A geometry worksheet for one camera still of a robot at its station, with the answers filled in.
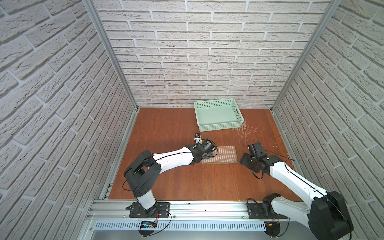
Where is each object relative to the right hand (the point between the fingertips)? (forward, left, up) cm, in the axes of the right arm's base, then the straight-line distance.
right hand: (241, 161), depth 86 cm
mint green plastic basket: (+42, +7, -5) cm, 43 cm away
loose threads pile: (+26, -11, -4) cm, 29 cm away
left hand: (+9, +22, +3) cm, 24 cm away
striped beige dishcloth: (+7, +7, -4) cm, 11 cm away
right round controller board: (-32, -9, -7) cm, 34 cm away
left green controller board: (-27, +52, -5) cm, 59 cm away
